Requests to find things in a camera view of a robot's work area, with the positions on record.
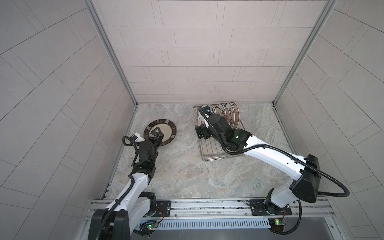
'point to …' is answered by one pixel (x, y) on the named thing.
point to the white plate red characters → (231, 112)
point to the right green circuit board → (277, 224)
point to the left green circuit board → (152, 225)
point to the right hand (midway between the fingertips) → (201, 123)
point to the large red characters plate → (237, 114)
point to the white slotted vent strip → (213, 223)
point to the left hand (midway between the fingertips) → (161, 129)
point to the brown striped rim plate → (166, 127)
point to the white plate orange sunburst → (218, 110)
